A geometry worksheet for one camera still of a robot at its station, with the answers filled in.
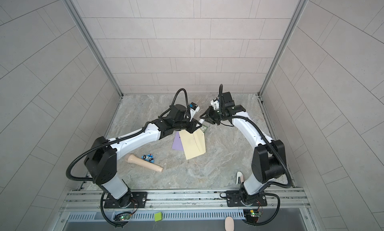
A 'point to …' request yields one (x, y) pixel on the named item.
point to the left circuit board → (122, 216)
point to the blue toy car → (149, 157)
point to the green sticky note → (158, 216)
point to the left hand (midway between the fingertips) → (204, 122)
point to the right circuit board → (251, 215)
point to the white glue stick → (201, 120)
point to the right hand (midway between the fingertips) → (200, 117)
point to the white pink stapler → (239, 178)
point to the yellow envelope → (193, 144)
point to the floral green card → (204, 128)
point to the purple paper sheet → (177, 143)
